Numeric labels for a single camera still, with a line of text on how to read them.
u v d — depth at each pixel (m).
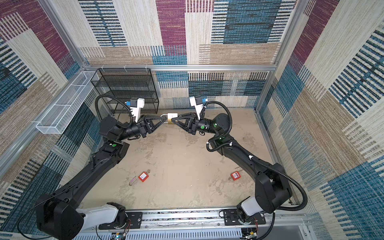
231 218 0.73
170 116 0.59
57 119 0.71
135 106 0.55
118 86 1.02
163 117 0.59
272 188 0.42
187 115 0.61
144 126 0.57
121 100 0.56
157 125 0.59
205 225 0.73
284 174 0.40
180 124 0.60
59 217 0.39
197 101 0.57
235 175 0.85
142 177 0.85
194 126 0.57
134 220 0.73
